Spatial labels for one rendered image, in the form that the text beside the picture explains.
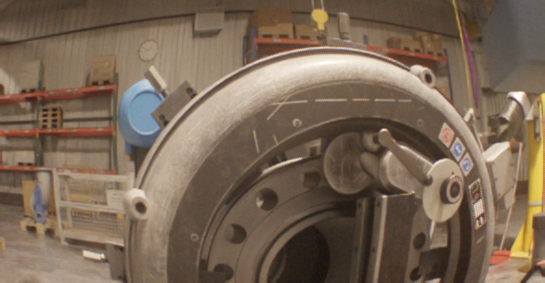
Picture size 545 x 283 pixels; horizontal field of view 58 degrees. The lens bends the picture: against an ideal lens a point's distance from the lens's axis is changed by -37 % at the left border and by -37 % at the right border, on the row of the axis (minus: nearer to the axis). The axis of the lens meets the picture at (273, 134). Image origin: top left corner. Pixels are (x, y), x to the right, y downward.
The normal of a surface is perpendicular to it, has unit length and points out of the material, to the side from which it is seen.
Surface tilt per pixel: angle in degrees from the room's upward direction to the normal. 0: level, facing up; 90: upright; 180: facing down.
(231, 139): 90
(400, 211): 90
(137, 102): 90
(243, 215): 90
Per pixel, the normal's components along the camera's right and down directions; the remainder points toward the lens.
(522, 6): -0.15, -0.07
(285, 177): 0.31, -0.08
